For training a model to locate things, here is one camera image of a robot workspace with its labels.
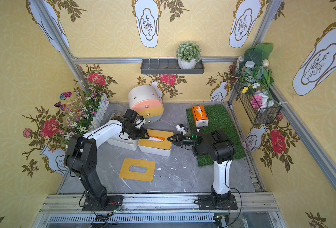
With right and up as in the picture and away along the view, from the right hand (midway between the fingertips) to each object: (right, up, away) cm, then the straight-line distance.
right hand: (175, 135), depth 89 cm
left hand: (-22, -2, +4) cm, 22 cm away
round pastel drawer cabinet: (-19, +22, +1) cm, 29 cm away
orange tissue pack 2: (+18, +12, +12) cm, 25 cm away
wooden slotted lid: (-6, -5, -4) cm, 9 cm away
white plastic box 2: (-12, -10, -3) cm, 16 cm away
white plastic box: (-28, -5, -2) cm, 28 cm away
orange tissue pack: (-12, -2, +1) cm, 12 cm away
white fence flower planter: (-59, +14, +3) cm, 61 cm away
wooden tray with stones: (-47, +14, +21) cm, 53 cm away
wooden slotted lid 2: (-16, -24, -5) cm, 29 cm away
